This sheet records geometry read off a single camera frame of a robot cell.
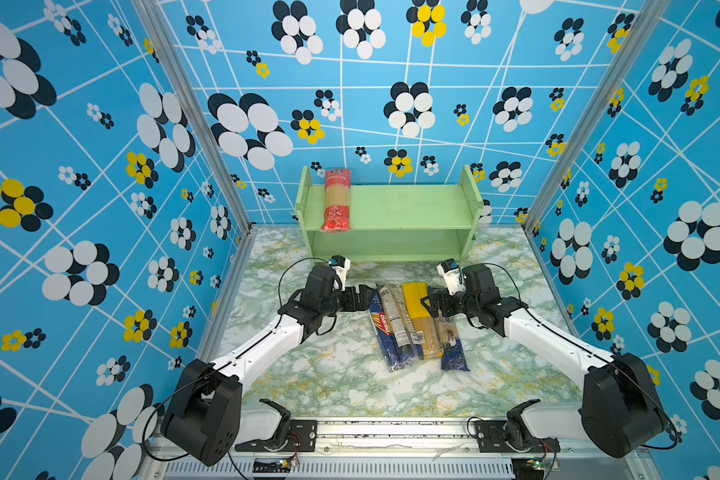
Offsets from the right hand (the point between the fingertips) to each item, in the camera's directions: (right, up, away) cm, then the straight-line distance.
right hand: (436, 295), depth 87 cm
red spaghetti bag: (-29, +24, -7) cm, 38 cm away
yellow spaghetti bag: (-5, -1, +12) cm, 13 cm away
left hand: (-21, +2, -4) cm, 21 cm away
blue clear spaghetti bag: (+4, -17, -3) cm, 18 cm away
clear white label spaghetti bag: (-10, -8, 0) cm, 13 cm away
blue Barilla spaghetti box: (-13, -17, -4) cm, 21 cm away
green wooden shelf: (-13, +21, -4) cm, 25 cm away
